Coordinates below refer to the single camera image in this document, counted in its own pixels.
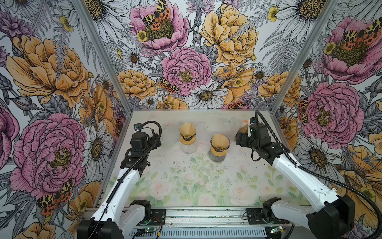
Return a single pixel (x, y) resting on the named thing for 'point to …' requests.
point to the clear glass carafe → (190, 149)
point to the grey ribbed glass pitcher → (215, 158)
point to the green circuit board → (147, 230)
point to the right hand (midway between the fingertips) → (243, 140)
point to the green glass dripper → (187, 139)
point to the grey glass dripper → (219, 150)
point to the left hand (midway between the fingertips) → (149, 141)
